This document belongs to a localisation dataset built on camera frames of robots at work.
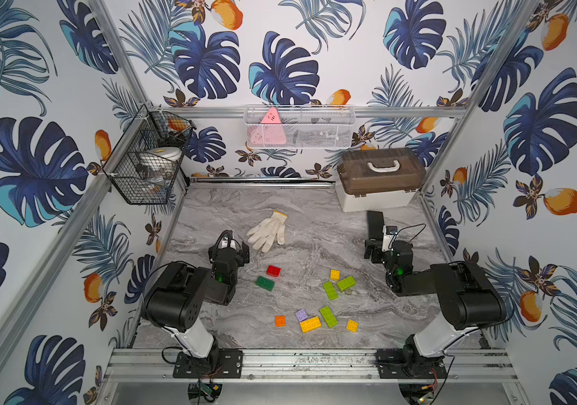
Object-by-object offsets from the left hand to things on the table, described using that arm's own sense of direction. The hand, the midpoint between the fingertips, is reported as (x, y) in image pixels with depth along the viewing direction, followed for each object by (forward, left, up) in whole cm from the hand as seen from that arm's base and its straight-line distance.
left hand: (229, 240), depth 94 cm
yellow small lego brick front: (-25, -45, -7) cm, 52 cm away
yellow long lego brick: (-26, -31, -6) cm, 41 cm away
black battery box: (+16, -58, -5) cm, 60 cm away
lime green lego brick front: (-23, -37, -5) cm, 44 cm away
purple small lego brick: (-23, -28, -6) cm, 37 cm away
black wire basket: (+11, +26, +25) cm, 38 cm away
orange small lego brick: (-25, -21, -7) cm, 34 cm away
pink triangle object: (+29, -13, +28) cm, 43 cm away
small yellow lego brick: (-8, -40, -6) cm, 41 cm away
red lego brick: (-8, -17, -6) cm, 20 cm away
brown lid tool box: (+25, -56, +13) cm, 62 cm away
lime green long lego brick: (-14, -38, -6) cm, 41 cm away
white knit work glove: (+8, -11, -7) cm, 15 cm away
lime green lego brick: (-11, -44, -6) cm, 46 cm away
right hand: (+6, -57, -2) cm, 58 cm away
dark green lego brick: (-13, -15, -6) cm, 21 cm away
